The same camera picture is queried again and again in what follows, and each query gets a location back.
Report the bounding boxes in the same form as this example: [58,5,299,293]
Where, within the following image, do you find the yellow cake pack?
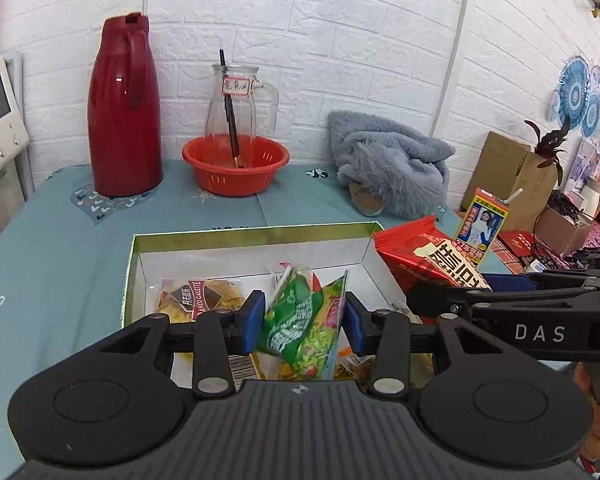
[156,280,197,323]

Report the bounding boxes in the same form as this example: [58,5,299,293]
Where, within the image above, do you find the green snack bag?
[253,262,349,382]

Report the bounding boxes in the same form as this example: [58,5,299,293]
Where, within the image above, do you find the red bean snack bag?
[374,216,490,294]

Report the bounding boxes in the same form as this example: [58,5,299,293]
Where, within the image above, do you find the person right hand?
[573,363,600,463]

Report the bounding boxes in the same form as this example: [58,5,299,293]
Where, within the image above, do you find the brown galette snack packet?
[185,278,245,322]

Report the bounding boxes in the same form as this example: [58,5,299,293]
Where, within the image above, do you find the green cardboard box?
[121,222,420,326]

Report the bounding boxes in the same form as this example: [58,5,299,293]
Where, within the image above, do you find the yellow juice carton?
[453,188,509,268]

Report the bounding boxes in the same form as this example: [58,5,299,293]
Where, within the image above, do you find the brown cardboard box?
[460,131,557,232]

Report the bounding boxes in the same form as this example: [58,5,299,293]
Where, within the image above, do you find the dark red potted plant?
[524,116,571,184]

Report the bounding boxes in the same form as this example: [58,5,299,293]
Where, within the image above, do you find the red plastic basket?
[182,134,290,197]

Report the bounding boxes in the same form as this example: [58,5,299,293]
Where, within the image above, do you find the black chopsticks in pitcher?
[219,49,242,168]

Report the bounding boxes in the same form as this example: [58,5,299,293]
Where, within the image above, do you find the glass pitcher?
[204,63,279,138]

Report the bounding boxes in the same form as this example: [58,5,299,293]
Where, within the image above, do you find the red thermos jug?
[87,12,162,198]

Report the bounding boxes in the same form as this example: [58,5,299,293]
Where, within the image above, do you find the white water dispenser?
[0,51,34,234]

